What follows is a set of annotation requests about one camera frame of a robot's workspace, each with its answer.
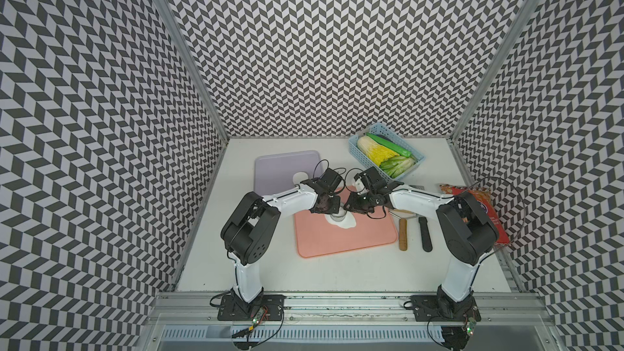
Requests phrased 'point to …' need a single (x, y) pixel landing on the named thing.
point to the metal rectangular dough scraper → (418, 187)
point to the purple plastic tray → (275, 172)
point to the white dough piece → (349, 222)
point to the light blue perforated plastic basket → (383, 135)
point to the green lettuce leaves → (398, 165)
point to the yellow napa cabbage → (375, 151)
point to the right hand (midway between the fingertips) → (347, 210)
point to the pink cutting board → (315, 236)
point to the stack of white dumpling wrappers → (299, 177)
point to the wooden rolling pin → (403, 234)
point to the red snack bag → (483, 197)
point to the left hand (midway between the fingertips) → (332, 210)
